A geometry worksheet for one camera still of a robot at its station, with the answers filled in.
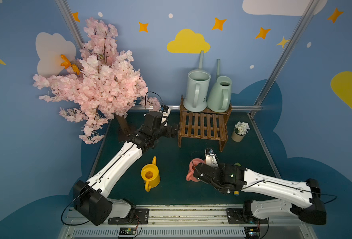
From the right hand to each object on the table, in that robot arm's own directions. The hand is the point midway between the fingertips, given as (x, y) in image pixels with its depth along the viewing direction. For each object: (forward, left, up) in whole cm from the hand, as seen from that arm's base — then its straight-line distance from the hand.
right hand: (206, 166), depth 73 cm
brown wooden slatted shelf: (+31, -2, -4) cm, 31 cm away
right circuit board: (-24, -24, -20) cm, 39 cm away
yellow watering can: (-3, +29, -7) cm, 30 cm away
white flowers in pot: (+30, -25, -6) cm, 39 cm away
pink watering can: (+5, +6, -7) cm, 11 cm away
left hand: (+18, +19, +12) cm, 29 cm away
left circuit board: (-28, +38, -18) cm, 50 cm away
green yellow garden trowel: (-7, -18, -16) cm, 25 cm away
